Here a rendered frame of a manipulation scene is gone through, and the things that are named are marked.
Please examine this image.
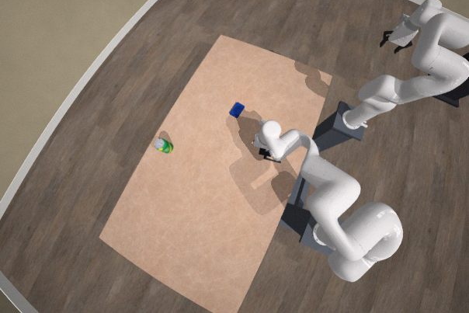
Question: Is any green and yellow drink can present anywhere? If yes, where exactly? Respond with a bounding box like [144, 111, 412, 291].
[155, 138, 173, 154]

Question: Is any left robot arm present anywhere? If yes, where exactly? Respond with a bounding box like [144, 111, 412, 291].
[255, 120, 403, 282]

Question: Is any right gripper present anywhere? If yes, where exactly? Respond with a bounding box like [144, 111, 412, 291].
[380, 22, 418, 54]

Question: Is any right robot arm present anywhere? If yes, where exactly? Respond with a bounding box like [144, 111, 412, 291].
[342, 0, 469, 130]

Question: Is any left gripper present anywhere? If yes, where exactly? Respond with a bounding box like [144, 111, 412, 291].
[253, 136, 269, 150]

